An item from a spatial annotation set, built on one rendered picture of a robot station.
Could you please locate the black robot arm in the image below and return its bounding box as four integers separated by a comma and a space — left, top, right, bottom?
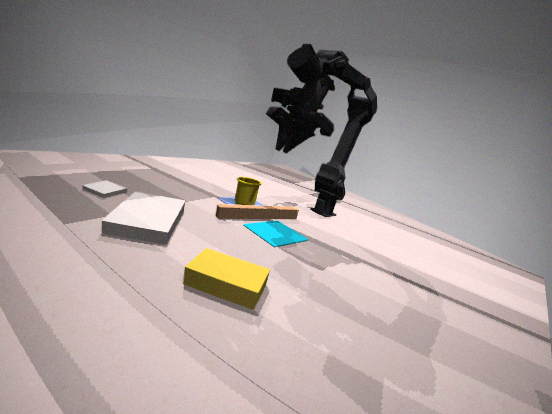
271, 43, 377, 217

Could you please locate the yellow rectangular block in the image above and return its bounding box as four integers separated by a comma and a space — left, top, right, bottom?
183, 248, 270, 310

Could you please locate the white flat rectangular slab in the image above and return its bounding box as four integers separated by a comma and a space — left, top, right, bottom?
102, 192, 185, 245

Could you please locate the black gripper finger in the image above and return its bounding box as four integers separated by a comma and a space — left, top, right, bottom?
275, 117, 293, 150
283, 120, 315, 153

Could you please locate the dark yellow cup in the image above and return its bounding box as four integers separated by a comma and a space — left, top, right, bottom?
235, 177, 262, 205

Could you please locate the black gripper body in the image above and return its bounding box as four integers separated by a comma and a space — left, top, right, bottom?
266, 88, 334, 137

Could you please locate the wooden plank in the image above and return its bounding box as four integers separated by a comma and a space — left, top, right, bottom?
216, 204, 299, 219

